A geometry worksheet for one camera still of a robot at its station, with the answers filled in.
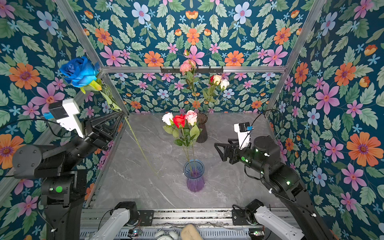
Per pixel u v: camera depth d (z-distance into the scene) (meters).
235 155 0.49
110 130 0.40
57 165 0.34
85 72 0.30
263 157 0.39
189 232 0.66
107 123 0.38
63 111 0.32
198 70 0.88
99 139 0.36
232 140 0.61
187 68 0.80
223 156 0.51
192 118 0.60
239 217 0.73
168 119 0.62
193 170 0.71
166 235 0.65
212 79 0.82
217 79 0.80
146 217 0.74
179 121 0.59
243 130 0.48
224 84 0.78
